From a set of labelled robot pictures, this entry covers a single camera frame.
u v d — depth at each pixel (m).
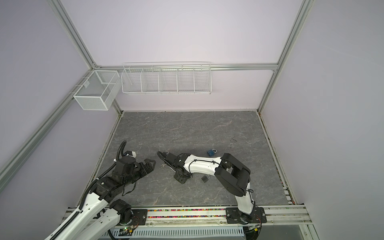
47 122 0.64
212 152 0.97
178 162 0.64
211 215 0.75
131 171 0.60
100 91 1.00
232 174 0.48
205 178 0.86
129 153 0.72
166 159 0.69
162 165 0.91
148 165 0.69
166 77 0.99
